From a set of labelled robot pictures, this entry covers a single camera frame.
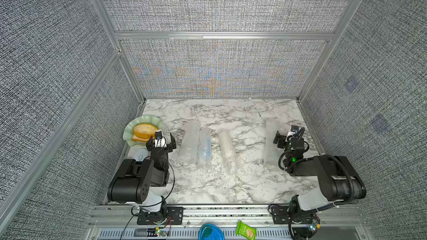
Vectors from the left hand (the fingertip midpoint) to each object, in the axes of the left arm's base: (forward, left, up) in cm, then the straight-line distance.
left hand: (163, 133), depth 88 cm
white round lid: (-9, +13, -7) cm, 17 cm away
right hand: (+1, -67, -1) cm, 67 cm away
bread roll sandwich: (+4, +13, -5) cm, 15 cm away
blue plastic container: (-44, -23, -1) cm, 50 cm away
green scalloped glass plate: (+5, +22, -7) cm, 24 cm away
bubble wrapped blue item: (-8, -22, -5) cm, 23 cm away
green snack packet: (-44, -38, -9) cm, 58 cm away
